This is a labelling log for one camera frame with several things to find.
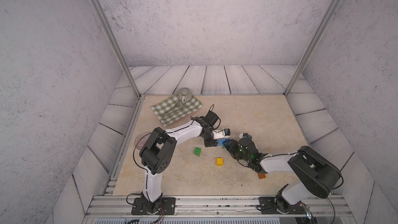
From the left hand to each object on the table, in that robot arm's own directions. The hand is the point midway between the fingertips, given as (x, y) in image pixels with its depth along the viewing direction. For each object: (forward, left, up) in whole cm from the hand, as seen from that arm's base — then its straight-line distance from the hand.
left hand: (217, 141), depth 91 cm
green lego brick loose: (-5, +12, -2) cm, 13 cm away
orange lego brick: (-19, -22, -3) cm, 29 cm away
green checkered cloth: (+28, +30, -3) cm, 41 cm away
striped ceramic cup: (+35, +20, +3) cm, 41 cm away
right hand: (-3, -4, +1) cm, 5 cm away
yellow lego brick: (-11, -1, -2) cm, 12 cm away
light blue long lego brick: (-1, -1, +2) cm, 2 cm away
